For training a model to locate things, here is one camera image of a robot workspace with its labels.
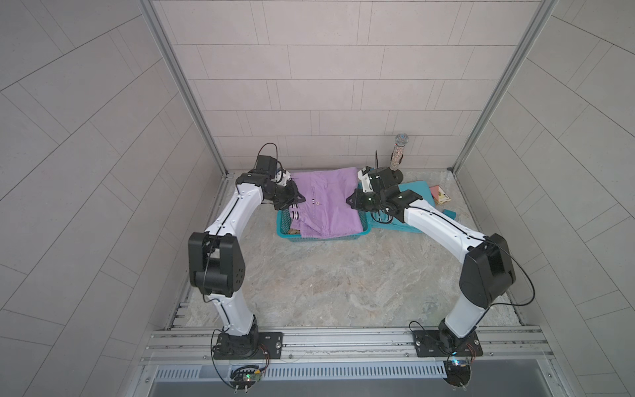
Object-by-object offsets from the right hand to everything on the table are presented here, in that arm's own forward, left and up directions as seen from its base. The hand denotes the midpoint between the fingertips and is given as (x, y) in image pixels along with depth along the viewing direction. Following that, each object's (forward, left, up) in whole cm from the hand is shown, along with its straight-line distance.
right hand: (345, 199), depth 85 cm
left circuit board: (-46, +31, -15) cm, 58 cm away
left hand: (+3, +13, 0) cm, 14 cm away
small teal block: (+3, -44, -18) cm, 48 cm away
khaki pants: (-7, +18, -6) cm, 21 cm away
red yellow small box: (+12, -42, -16) cm, 47 cm away
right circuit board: (-48, -27, -20) cm, 59 cm away
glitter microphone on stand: (+19, -22, +9) cm, 30 cm away
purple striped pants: (-2, +7, -4) cm, 8 cm away
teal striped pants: (-15, -11, +7) cm, 20 cm away
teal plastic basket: (-5, +22, -7) cm, 24 cm away
